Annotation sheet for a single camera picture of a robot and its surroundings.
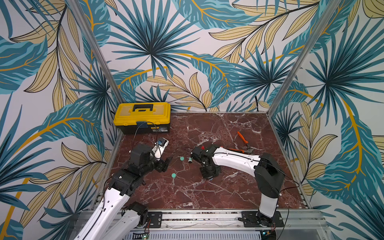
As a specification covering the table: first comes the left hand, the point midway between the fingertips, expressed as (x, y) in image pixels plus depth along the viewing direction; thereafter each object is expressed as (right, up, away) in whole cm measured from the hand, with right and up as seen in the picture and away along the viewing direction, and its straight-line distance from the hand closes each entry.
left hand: (164, 155), depth 72 cm
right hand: (+23, -14, +12) cm, 29 cm away
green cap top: (+7, -6, +23) cm, 25 cm away
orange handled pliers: (+51, -2, +26) cm, 57 cm away
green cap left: (+2, -15, +16) cm, 22 cm away
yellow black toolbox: (-18, +20, +23) cm, 35 cm away
